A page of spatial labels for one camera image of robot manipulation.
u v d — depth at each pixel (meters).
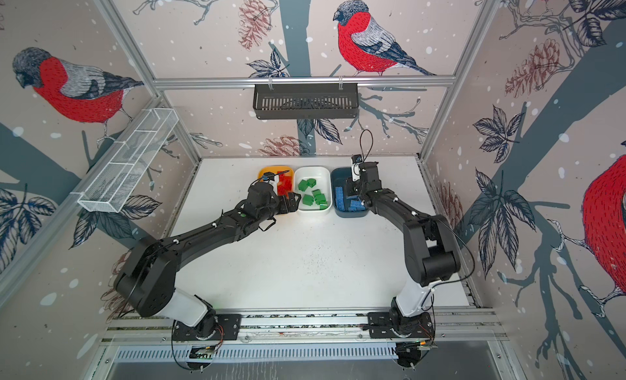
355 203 1.01
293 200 0.79
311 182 1.07
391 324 0.73
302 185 1.07
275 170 1.14
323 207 1.00
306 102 1.06
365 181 0.73
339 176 1.09
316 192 1.06
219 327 0.73
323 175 1.09
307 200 1.03
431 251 0.48
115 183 0.73
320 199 1.03
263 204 0.69
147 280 0.43
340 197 1.04
